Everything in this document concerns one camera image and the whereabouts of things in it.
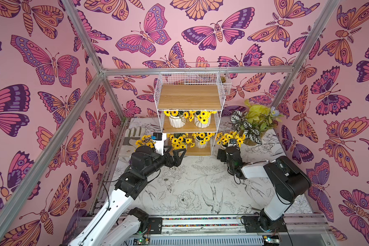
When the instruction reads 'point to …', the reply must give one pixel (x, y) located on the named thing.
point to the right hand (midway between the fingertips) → (226, 149)
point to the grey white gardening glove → (132, 136)
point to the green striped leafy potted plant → (250, 125)
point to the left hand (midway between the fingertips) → (180, 147)
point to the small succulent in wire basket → (223, 79)
